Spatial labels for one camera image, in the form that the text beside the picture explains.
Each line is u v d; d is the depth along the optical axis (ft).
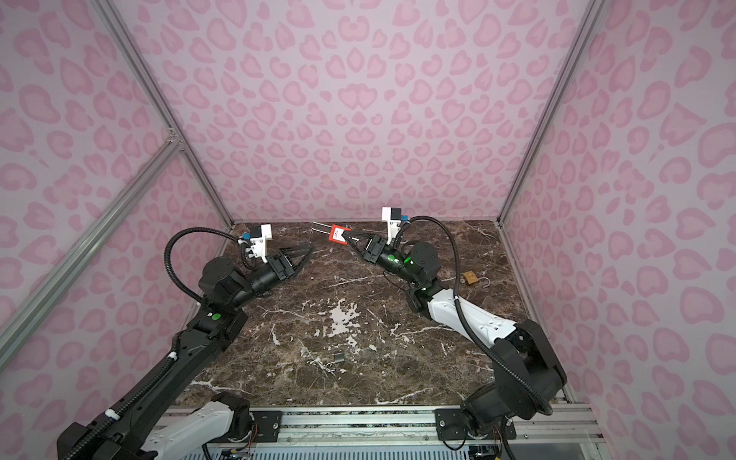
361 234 2.18
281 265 1.94
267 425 2.41
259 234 2.06
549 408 1.30
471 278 3.33
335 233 2.17
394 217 2.17
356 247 2.11
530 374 1.39
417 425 2.46
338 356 2.76
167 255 1.73
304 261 2.03
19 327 1.66
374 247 2.06
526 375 1.39
